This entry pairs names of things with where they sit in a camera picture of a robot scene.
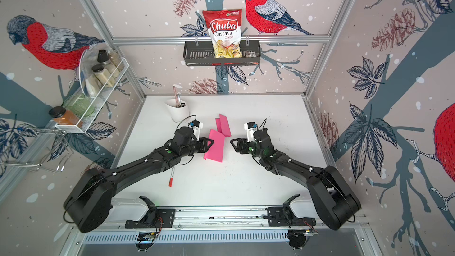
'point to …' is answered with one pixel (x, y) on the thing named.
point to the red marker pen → (171, 179)
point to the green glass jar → (79, 104)
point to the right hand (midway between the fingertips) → (234, 140)
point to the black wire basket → (201, 53)
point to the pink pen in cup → (176, 97)
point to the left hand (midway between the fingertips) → (216, 139)
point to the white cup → (178, 114)
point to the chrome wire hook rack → (31, 147)
